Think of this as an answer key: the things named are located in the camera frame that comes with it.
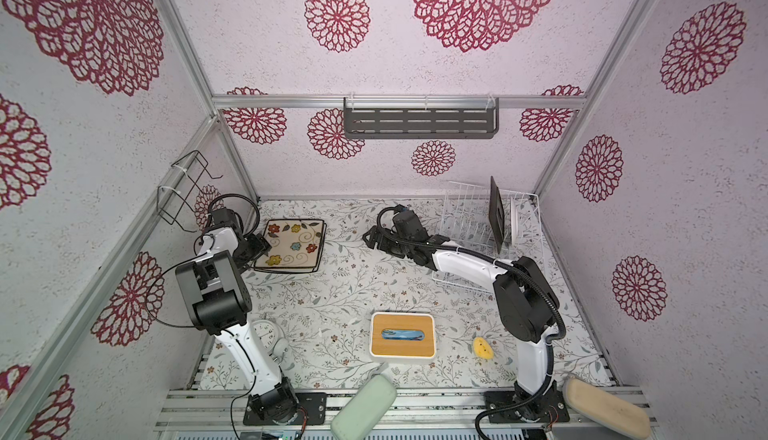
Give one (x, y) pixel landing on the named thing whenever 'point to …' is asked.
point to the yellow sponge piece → (482, 348)
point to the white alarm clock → (272, 337)
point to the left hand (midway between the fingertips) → (261, 259)
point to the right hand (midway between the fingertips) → (371, 234)
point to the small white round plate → (514, 220)
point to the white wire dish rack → (505, 225)
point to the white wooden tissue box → (402, 335)
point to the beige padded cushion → (603, 407)
